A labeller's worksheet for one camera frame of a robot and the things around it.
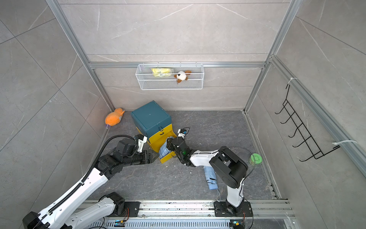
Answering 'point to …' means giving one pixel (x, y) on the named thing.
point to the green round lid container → (255, 159)
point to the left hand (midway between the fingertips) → (156, 153)
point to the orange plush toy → (113, 118)
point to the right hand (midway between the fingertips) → (169, 140)
